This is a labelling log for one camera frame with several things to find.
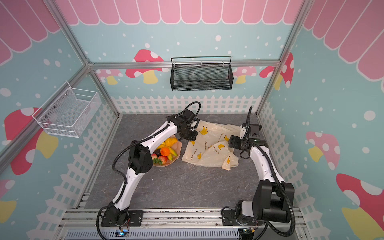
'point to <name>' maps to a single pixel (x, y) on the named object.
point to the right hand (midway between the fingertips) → (235, 141)
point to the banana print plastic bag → (211, 148)
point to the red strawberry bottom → (162, 160)
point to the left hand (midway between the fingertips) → (194, 140)
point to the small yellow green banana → (170, 156)
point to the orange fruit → (164, 151)
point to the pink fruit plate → (176, 148)
